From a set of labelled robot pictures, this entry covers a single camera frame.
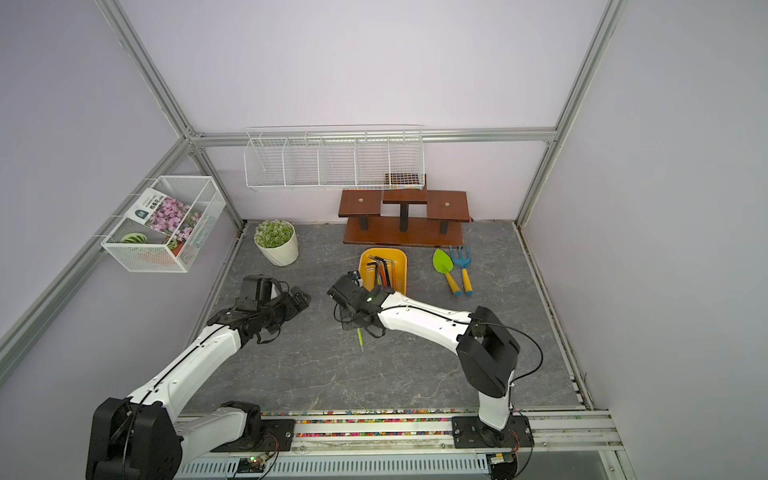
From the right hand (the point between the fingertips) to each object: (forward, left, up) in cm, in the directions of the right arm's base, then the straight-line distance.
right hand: (351, 315), depth 84 cm
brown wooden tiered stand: (+37, -31, +6) cm, 48 cm away
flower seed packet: (+16, +45, +25) cm, 54 cm away
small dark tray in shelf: (+42, -15, +15) cm, 47 cm away
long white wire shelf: (+48, +7, +20) cm, 52 cm away
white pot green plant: (+27, +27, +2) cm, 38 cm away
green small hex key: (-7, -3, -1) cm, 7 cm away
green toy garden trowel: (+25, -31, -10) cm, 41 cm away
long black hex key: (+25, -9, -10) cm, 28 cm away
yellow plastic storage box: (+21, -3, -9) cm, 23 cm away
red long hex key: (+22, -12, -10) cm, 27 cm away
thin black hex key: (+22, -6, -9) cm, 24 cm away
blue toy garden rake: (+26, -38, -10) cm, 47 cm away
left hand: (+2, +15, +1) cm, 15 cm away
